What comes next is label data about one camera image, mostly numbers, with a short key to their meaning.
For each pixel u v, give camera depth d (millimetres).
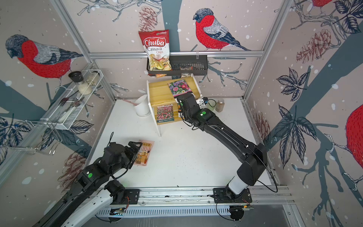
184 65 1070
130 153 637
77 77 732
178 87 812
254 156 416
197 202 727
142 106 1014
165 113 901
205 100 692
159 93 779
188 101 544
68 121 666
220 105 1042
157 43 815
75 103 707
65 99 713
